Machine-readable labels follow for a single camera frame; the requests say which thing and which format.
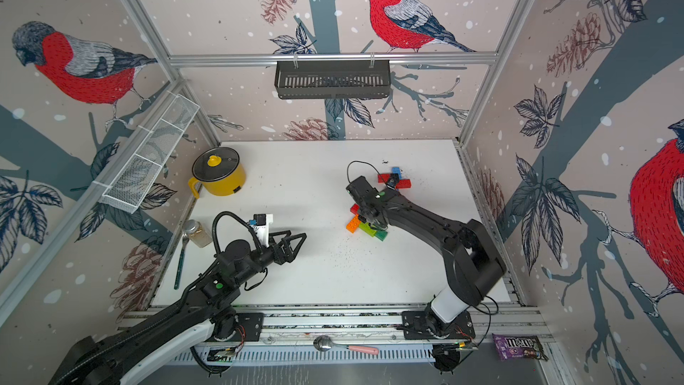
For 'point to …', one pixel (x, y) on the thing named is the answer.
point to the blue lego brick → (396, 170)
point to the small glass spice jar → (197, 233)
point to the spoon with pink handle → (323, 343)
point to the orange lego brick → (354, 224)
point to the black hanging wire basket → (333, 78)
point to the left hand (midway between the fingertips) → (301, 231)
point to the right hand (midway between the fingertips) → (371, 208)
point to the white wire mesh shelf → (131, 188)
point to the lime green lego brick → (366, 227)
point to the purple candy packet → (510, 347)
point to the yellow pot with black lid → (218, 170)
